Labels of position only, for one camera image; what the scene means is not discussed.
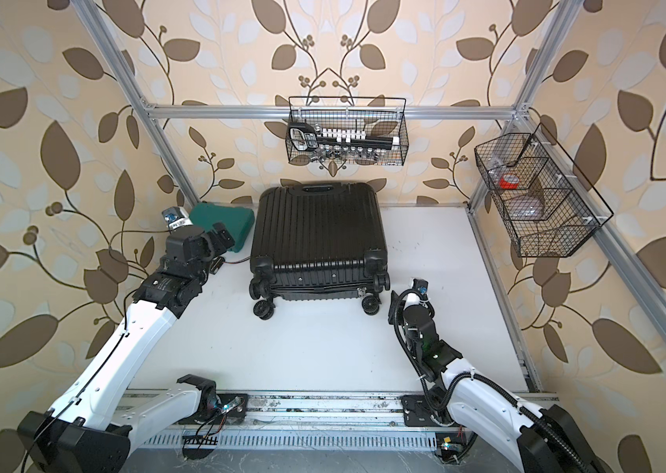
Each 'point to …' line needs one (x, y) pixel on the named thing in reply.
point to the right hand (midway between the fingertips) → (400, 294)
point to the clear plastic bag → (525, 207)
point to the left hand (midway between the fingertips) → (203, 229)
